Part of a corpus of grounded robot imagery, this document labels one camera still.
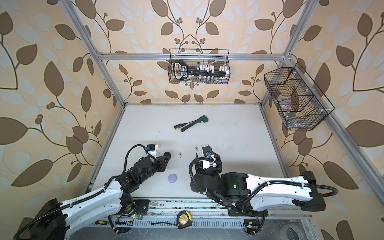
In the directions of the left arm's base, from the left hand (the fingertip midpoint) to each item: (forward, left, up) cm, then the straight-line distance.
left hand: (170, 157), depth 81 cm
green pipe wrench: (+35, -18, -9) cm, 41 cm away
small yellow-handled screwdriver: (-30, +30, -9) cm, 43 cm away
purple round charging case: (-8, -1, -11) cm, 14 cm away
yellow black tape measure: (-27, -10, -8) cm, 30 cm away
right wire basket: (+20, -66, +24) cm, 73 cm away
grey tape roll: (-30, -60, -10) cm, 68 cm away
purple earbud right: (+12, -14, -11) cm, 21 cm away
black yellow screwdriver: (+28, -1, -9) cm, 29 cm away
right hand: (-6, -18, +14) cm, 24 cm away
